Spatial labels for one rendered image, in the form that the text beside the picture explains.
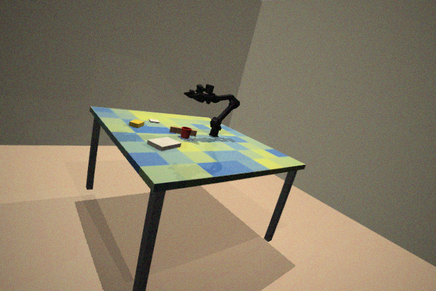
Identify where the yellow flat block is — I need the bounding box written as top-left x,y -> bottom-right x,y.
129,119 -> 144,128

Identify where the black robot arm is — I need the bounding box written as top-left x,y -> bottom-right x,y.
195,84 -> 240,137

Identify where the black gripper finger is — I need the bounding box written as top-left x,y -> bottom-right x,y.
184,90 -> 192,98
190,93 -> 201,102

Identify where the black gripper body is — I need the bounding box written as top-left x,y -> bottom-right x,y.
190,89 -> 206,103

